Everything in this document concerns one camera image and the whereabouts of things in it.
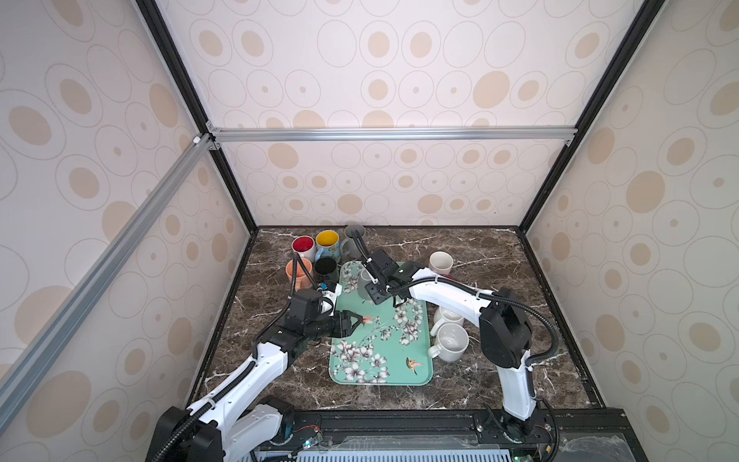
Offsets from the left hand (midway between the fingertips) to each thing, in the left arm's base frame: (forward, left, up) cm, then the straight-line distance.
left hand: (363, 318), depth 79 cm
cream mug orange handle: (+21, +23, -14) cm, 34 cm away
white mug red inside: (+33, +23, -9) cm, 41 cm away
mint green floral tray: (-2, -9, -13) cm, 16 cm away
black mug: (+19, +13, -5) cm, 24 cm away
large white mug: (+4, -24, -6) cm, 25 cm away
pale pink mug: (+25, -26, -6) cm, 37 cm away
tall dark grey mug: (+29, +6, -4) cm, 30 cm away
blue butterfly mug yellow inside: (+30, +14, -3) cm, 33 cm away
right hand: (+15, -8, -5) cm, 18 cm away
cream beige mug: (-1, -27, -12) cm, 29 cm away
